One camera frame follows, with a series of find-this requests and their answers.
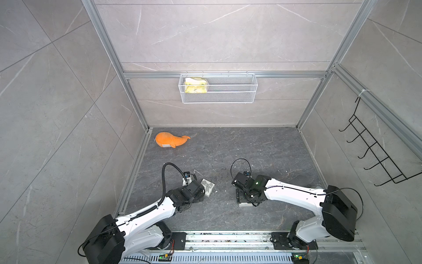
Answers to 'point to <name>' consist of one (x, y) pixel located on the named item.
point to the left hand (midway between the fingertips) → (194, 190)
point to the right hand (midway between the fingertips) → (244, 198)
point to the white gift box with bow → (208, 186)
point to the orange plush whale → (166, 139)
